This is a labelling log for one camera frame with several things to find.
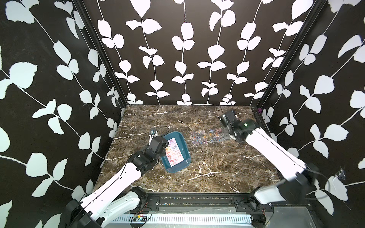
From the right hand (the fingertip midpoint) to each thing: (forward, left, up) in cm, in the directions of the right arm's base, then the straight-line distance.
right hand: (230, 129), depth 79 cm
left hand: (-6, +40, -4) cm, 41 cm away
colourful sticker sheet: (-8, +33, -14) cm, 37 cm away
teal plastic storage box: (-4, +28, -11) cm, 30 cm away
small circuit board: (-40, +49, -22) cm, 67 cm away
